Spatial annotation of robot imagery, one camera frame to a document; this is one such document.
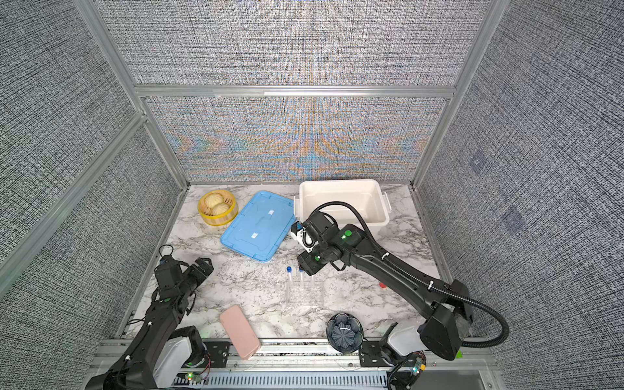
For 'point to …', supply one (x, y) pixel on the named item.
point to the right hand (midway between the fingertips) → (307, 258)
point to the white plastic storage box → (367, 196)
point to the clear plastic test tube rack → (305, 293)
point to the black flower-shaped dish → (344, 332)
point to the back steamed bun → (213, 199)
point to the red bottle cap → (382, 285)
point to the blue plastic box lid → (259, 228)
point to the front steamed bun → (220, 208)
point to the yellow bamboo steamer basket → (223, 219)
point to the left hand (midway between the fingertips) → (203, 266)
